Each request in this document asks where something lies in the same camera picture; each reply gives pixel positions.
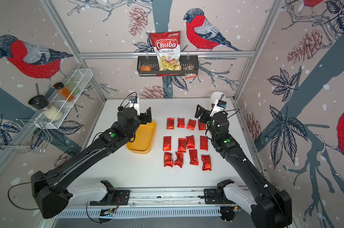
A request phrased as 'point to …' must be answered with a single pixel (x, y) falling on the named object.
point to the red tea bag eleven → (179, 160)
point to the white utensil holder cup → (217, 95)
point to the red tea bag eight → (168, 160)
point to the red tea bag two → (191, 124)
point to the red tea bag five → (204, 143)
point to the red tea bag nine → (193, 157)
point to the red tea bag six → (190, 141)
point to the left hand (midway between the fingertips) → (144, 105)
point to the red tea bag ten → (182, 145)
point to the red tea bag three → (180, 122)
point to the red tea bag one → (202, 126)
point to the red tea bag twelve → (206, 161)
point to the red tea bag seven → (167, 143)
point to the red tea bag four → (170, 123)
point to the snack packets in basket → (187, 76)
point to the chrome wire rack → (40, 151)
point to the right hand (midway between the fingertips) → (203, 106)
